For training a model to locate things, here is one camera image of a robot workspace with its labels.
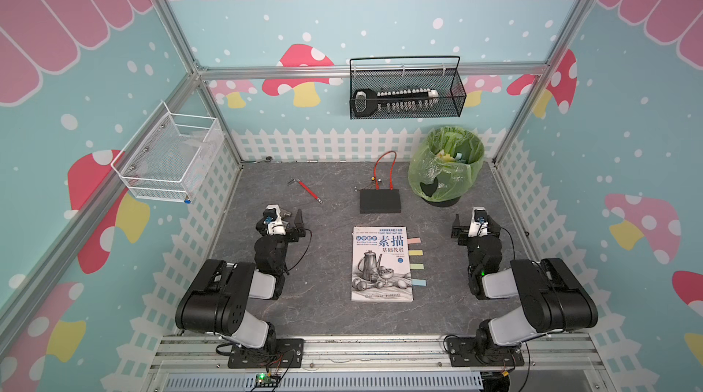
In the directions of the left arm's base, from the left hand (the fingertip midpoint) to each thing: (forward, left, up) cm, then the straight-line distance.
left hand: (288, 213), depth 89 cm
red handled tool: (+22, 0, -13) cm, 26 cm away
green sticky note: (-13, -42, -11) cm, 46 cm away
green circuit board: (-44, +2, -15) cm, 46 cm away
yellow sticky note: (-7, -43, -11) cm, 45 cm away
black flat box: (+14, -32, -11) cm, 36 cm away
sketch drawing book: (-13, -31, -11) cm, 35 cm away
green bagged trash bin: (+12, -50, +11) cm, 53 cm away
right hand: (+1, -61, -1) cm, 61 cm away
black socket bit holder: (+29, -25, +23) cm, 45 cm away
